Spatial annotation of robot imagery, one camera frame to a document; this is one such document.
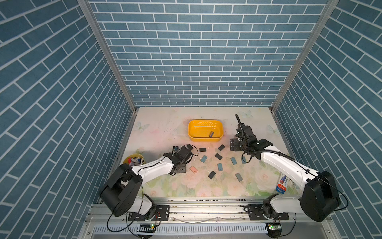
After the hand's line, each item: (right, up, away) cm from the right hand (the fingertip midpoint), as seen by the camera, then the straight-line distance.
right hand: (237, 142), depth 87 cm
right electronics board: (+15, -42, -13) cm, 46 cm away
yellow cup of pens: (-58, -8, -6) cm, 59 cm away
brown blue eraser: (-14, +3, +17) cm, 22 cm away
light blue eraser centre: (-19, -11, +7) cm, 23 cm away
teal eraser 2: (-1, -13, +6) cm, 14 cm away
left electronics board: (-48, -40, -15) cm, 65 cm away
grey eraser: (+1, -20, 0) cm, 20 cm away
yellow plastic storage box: (-23, +6, +20) cm, 31 cm away
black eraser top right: (-7, -5, +12) cm, 15 cm away
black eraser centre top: (-21, -6, +10) cm, 23 cm away
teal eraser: (-10, -16, +4) cm, 19 cm away
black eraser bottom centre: (-15, -19, 0) cm, 24 cm away
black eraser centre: (-10, -10, +7) cm, 16 cm away
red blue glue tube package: (+23, -23, -6) cm, 33 cm away
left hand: (-33, -16, +1) cm, 37 cm away
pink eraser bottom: (-26, -17, +2) cm, 31 cm away
